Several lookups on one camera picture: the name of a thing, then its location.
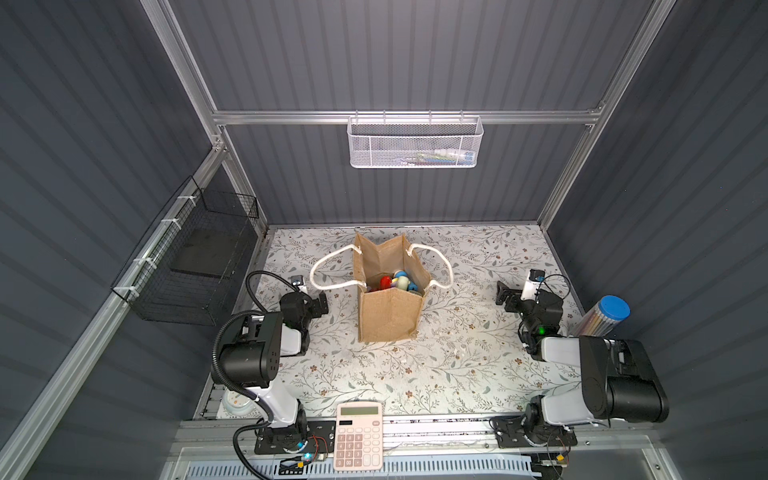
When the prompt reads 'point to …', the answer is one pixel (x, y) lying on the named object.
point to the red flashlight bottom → (373, 290)
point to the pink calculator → (358, 440)
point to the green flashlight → (401, 282)
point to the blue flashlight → (411, 285)
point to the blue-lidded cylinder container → (599, 318)
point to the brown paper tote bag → (387, 313)
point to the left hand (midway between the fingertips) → (311, 293)
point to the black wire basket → (189, 269)
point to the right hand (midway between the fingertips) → (520, 284)
